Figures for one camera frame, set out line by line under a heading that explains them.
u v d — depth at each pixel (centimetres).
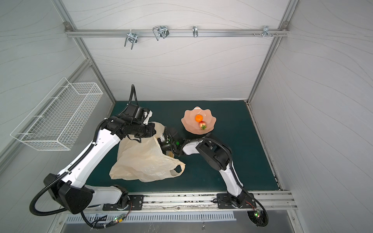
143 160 71
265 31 77
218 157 53
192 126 103
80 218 70
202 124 101
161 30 76
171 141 73
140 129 65
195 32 78
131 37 78
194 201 75
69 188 37
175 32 78
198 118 104
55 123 67
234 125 106
